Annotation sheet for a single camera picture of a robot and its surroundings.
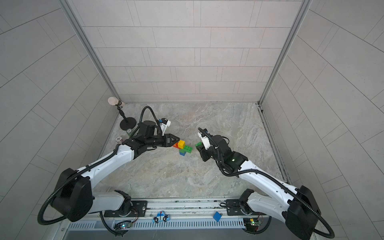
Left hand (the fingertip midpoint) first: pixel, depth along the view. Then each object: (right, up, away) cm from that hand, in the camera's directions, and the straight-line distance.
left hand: (180, 139), depth 80 cm
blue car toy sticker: (-7, -34, -12) cm, 36 cm away
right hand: (+10, -4, -2) cm, 11 cm away
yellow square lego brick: (+1, -3, +1) cm, 3 cm away
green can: (-34, +2, +14) cm, 37 cm away
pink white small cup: (-39, -2, +9) cm, 40 cm away
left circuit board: (-24, -36, -14) cm, 45 cm away
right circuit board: (+35, -38, -12) cm, 52 cm away
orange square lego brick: (-3, -4, +2) cm, 5 cm away
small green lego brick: (+10, -2, -4) cm, 11 cm away
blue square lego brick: (0, -10, +9) cm, 14 cm away
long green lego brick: (+3, -6, +3) cm, 8 cm away
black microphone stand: (-39, +7, +23) cm, 46 cm away
